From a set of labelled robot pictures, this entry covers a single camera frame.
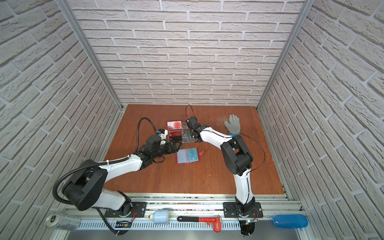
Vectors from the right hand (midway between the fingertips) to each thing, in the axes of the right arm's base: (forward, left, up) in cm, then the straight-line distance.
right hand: (195, 132), depth 97 cm
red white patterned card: (+5, +14, +3) cm, 15 cm away
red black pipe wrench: (-50, -6, -4) cm, 50 cm away
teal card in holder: (-14, +3, -5) cm, 15 cm away
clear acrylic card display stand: (-6, +6, +5) cm, 10 cm away
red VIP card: (+1, +14, 0) cm, 14 cm away
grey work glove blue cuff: (+6, -29, -5) cm, 30 cm away
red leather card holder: (-14, +6, -5) cm, 16 cm away
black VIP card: (-2, +14, -2) cm, 14 cm away
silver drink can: (-45, +60, +7) cm, 75 cm away
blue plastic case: (-53, -42, -5) cm, 68 cm away
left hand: (-9, +12, +5) cm, 16 cm away
